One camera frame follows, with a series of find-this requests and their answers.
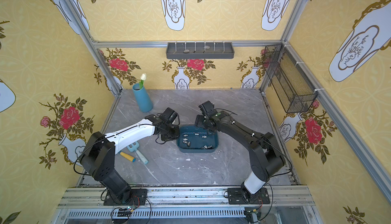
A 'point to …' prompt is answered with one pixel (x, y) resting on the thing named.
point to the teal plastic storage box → (191, 139)
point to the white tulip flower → (143, 77)
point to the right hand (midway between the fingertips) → (196, 125)
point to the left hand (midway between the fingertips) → (178, 137)
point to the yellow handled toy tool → (131, 159)
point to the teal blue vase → (145, 104)
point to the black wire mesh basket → (292, 89)
